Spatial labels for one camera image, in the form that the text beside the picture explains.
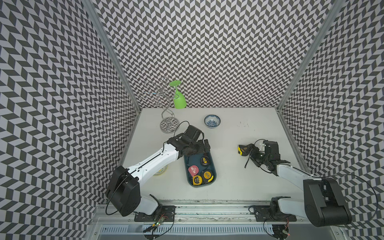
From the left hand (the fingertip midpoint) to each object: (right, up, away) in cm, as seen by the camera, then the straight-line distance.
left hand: (203, 150), depth 81 cm
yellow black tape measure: (+2, -14, +1) cm, 15 cm away
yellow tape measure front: (-3, -16, 0) cm, 17 cm away
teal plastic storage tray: (-5, -7, +9) cm, 12 cm away
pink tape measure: (-6, -12, +4) cm, 14 cm away
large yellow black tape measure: (+24, -4, +10) cm, 27 cm away
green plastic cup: (-15, +29, +13) cm, 35 cm away
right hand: (+26, -4, +9) cm, 28 cm away
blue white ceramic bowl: (+7, +16, +28) cm, 33 cm away
